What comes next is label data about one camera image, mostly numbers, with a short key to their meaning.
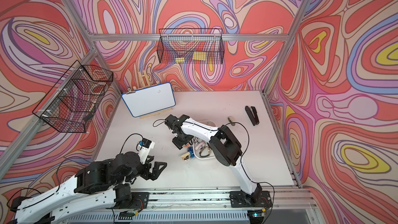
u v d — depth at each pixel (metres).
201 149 0.89
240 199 0.71
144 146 0.58
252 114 1.05
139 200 0.73
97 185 0.45
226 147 0.53
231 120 1.01
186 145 0.83
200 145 0.88
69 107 0.73
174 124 0.68
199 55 0.90
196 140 0.61
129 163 0.47
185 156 0.84
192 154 0.82
